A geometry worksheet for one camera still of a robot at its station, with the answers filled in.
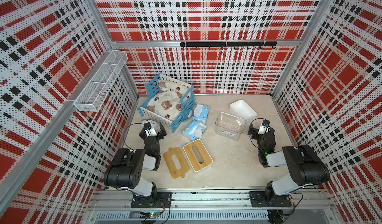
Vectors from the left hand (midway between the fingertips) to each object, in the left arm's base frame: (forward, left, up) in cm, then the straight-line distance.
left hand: (155, 123), depth 90 cm
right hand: (+1, -66, -2) cm, 66 cm away
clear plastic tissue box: (+5, -48, -12) cm, 50 cm away
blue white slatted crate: (+18, -19, -1) cm, 27 cm away
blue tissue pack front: (-1, -24, -6) cm, 25 cm away
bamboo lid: (-20, -13, -11) cm, 26 cm away
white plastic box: (+20, -59, -12) cm, 64 cm away
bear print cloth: (+19, -4, -3) cm, 20 cm away
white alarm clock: (0, 0, 0) cm, 1 cm away
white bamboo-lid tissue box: (-18, -27, -8) cm, 33 cm away
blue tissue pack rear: (+14, -28, -7) cm, 32 cm away
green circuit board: (-45, -3, -10) cm, 46 cm away
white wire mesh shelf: (+15, +41, +9) cm, 44 cm away
